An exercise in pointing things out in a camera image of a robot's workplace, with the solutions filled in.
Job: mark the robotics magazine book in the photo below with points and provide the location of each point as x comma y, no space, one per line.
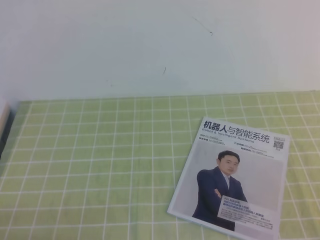
233,180

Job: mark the green checkered tablecloth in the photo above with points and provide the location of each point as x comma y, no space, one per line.
105,169

